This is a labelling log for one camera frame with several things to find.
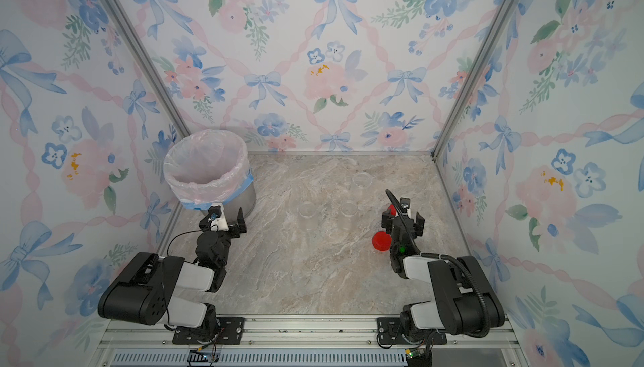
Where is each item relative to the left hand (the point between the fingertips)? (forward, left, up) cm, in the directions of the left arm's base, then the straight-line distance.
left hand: (229, 209), depth 88 cm
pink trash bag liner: (+16, +13, +5) cm, 21 cm away
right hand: (+2, -63, -3) cm, 63 cm away
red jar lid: (-7, -54, -11) cm, 56 cm away
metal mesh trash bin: (+6, -4, -4) cm, 8 cm away
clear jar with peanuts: (-2, -42, +1) cm, 42 cm away
